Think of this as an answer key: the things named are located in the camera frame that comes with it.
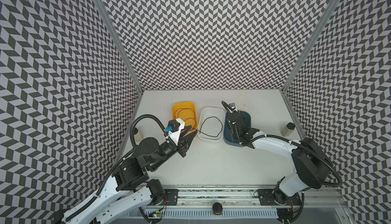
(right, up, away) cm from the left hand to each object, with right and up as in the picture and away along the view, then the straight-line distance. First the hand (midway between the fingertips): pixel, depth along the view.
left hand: (194, 129), depth 58 cm
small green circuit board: (-17, -39, +9) cm, 44 cm away
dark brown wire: (+5, -9, +37) cm, 38 cm away
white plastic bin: (+9, -3, +41) cm, 42 cm away
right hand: (+23, +4, +30) cm, 38 cm away
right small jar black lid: (+53, -6, +31) cm, 62 cm away
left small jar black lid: (-35, -5, +27) cm, 44 cm away
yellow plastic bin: (-8, +4, +47) cm, 48 cm away
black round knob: (+9, -34, +5) cm, 36 cm away
